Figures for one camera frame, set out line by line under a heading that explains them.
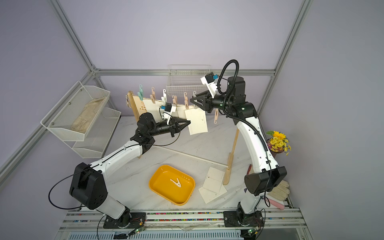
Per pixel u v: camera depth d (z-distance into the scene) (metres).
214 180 0.87
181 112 0.68
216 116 0.64
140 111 0.75
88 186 0.43
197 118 0.68
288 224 0.73
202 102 0.58
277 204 0.78
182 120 0.68
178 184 0.84
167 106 0.62
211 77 0.54
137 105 0.73
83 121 0.77
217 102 0.57
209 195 0.82
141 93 0.66
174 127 0.64
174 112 0.63
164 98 0.66
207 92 0.59
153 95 0.66
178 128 0.67
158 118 0.67
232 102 0.53
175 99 0.64
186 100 0.64
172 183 0.85
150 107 0.70
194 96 0.63
